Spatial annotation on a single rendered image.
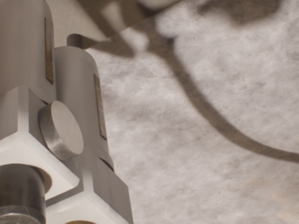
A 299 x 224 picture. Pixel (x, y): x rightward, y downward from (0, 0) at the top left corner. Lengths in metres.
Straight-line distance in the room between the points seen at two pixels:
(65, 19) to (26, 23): 0.37
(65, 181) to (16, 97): 0.08
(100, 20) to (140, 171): 0.40
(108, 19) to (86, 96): 0.35
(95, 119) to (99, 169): 0.08
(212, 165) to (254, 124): 0.13
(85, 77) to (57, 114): 0.17
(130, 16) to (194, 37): 0.12
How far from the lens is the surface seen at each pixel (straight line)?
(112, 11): 0.97
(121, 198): 0.60
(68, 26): 0.98
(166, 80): 1.09
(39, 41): 0.60
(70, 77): 0.66
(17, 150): 0.49
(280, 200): 1.46
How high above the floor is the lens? 0.78
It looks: 43 degrees down
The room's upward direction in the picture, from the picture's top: 169 degrees clockwise
